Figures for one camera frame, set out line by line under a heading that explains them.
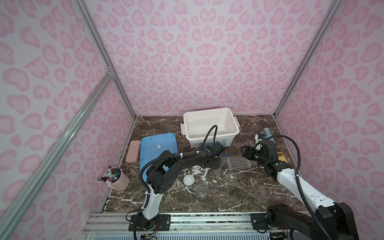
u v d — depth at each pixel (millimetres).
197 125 1044
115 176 794
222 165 927
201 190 839
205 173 898
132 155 952
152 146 1010
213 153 725
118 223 751
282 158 943
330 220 407
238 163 926
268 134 1030
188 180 859
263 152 657
